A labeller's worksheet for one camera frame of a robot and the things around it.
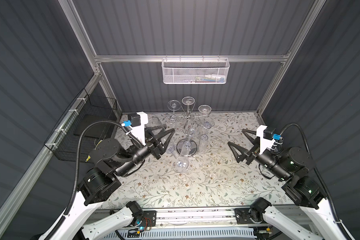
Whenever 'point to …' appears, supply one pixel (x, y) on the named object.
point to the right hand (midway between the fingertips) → (238, 138)
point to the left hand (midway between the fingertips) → (170, 128)
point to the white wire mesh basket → (195, 71)
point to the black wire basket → (86, 110)
